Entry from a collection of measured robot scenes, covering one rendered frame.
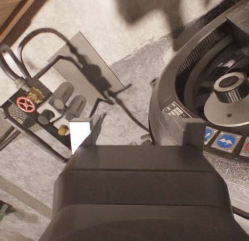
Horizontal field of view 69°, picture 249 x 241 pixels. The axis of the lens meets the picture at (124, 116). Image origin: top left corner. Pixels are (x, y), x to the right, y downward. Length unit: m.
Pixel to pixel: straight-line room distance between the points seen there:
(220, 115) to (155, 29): 0.77
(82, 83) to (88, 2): 0.46
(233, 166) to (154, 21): 0.87
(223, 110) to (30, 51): 1.16
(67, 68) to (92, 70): 0.16
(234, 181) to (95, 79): 1.04
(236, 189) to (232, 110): 0.13
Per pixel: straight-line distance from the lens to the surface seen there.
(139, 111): 1.29
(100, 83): 1.21
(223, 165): 0.30
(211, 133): 0.34
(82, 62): 1.18
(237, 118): 0.34
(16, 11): 1.13
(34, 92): 0.84
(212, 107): 0.37
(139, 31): 1.06
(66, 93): 0.92
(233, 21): 0.64
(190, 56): 0.66
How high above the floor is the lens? 1.03
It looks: 50 degrees down
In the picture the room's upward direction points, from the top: 168 degrees counter-clockwise
